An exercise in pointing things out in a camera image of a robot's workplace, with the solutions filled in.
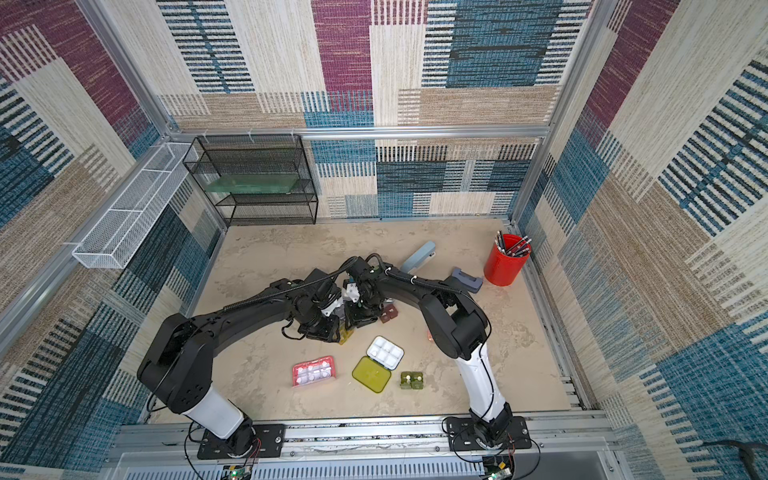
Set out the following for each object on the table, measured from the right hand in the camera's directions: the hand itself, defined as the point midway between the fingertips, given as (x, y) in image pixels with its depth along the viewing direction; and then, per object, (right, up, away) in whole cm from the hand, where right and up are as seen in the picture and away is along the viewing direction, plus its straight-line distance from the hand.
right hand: (359, 326), depth 91 cm
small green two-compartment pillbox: (+15, -12, -10) cm, 21 cm away
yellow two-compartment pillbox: (-4, -1, -4) cm, 6 cm away
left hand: (-6, -2, -5) cm, 8 cm away
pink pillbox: (-12, -10, -8) cm, 17 cm away
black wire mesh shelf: (-35, +55, +11) cm, 66 cm away
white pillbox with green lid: (+5, -10, -8) cm, 14 cm away
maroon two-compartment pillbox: (+9, +4, +3) cm, 10 cm away
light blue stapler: (+20, +20, +13) cm, 31 cm away
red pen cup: (+44, +21, -1) cm, 49 cm away
